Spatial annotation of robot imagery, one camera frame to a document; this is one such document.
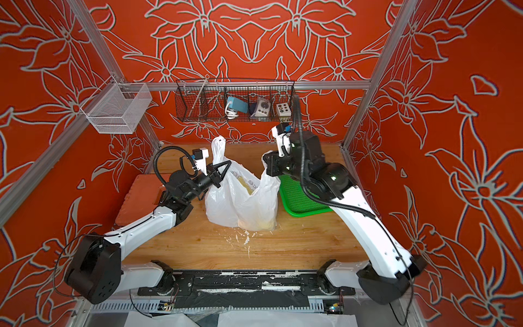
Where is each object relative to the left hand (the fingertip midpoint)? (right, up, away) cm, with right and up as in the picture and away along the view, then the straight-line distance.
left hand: (230, 162), depth 73 cm
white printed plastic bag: (+5, -13, -3) cm, 15 cm away
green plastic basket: (+28, -19, +22) cm, 41 cm away
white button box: (+22, +25, +22) cm, 40 cm away
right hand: (+10, +2, -11) cm, 16 cm away
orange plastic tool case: (-43, -15, +20) cm, 49 cm away
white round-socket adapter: (+12, +25, +17) cm, 33 cm away
